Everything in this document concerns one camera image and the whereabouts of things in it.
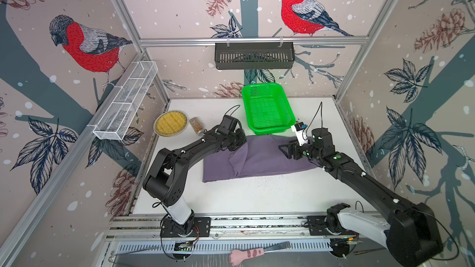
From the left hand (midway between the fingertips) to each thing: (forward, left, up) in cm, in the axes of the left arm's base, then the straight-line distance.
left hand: (251, 136), depth 89 cm
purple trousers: (-6, -1, -10) cm, 11 cm away
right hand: (-5, -15, +4) cm, 17 cm away
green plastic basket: (+28, -12, -13) cm, 33 cm away
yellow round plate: (+16, +48, -11) cm, 51 cm away
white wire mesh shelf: (-4, +55, +19) cm, 59 cm away
